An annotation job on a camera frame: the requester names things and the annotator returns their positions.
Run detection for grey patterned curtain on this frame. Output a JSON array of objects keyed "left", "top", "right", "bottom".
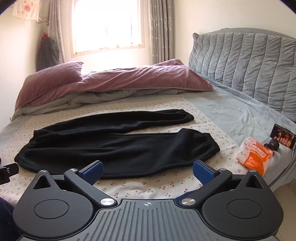
[
  {"left": 46, "top": 0, "right": 74, "bottom": 67},
  {"left": 148, "top": 0, "right": 176, "bottom": 64}
]

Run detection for black phone stand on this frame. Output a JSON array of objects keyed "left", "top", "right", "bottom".
[{"left": 264, "top": 137, "right": 281, "bottom": 156}]

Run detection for grey blanket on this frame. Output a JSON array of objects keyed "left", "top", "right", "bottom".
[{"left": 10, "top": 87, "right": 192, "bottom": 121}]

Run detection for orange and white plastic bag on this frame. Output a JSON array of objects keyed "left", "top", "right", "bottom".
[{"left": 236, "top": 137, "right": 274, "bottom": 176}]

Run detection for dark blue clothing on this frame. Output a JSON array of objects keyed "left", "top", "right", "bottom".
[{"left": 0, "top": 197, "right": 21, "bottom": 241}]

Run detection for pink duvet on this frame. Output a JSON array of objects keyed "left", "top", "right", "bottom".
[{"left": 15, "top": 59, "right": 214, "bottom": 110}]

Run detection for black pants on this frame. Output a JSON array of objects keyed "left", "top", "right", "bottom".
[{"left": 14, "top": 109, "right": 220, "bottom": 179}]

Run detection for grey quilted headboard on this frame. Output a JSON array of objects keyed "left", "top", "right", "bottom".
[{"left": 188, "top": 28, "right": 296, "bottom": 121}]

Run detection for pink pillow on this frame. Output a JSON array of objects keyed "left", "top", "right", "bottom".
[{"left": 23, "top": 61, "right": 85, "bottom": 90}]

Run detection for window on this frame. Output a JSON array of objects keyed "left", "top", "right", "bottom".
[{"left": 70, "top": 0, "right": 146, "bottom": 58}]

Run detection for grey hanging garment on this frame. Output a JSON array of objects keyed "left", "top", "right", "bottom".
[{"left": 37, "top": 37, "right": 61, "bottom": 72}]

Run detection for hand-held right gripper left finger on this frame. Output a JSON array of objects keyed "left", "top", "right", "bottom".
[{"left": 30, "top": 161, "right": 117, "bottom": 208}]

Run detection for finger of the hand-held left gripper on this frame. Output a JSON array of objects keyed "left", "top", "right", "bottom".
[{"left": 0, "top": 163, "right": 19, "bottom": 185}]

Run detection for grey bed sheet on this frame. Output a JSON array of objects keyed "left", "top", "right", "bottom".
[{"left": 0, "top": 70, "right": 296, "bottom": 189}]

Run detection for white hanging bag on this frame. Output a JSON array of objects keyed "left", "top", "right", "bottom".
[{"left": 13, "top": 0, "right": 48, "bottom": 24}]

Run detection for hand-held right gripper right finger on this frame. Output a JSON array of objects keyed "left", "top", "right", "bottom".
[{"left": 177, "top": 159, "right": 269, "bottom": 207}]

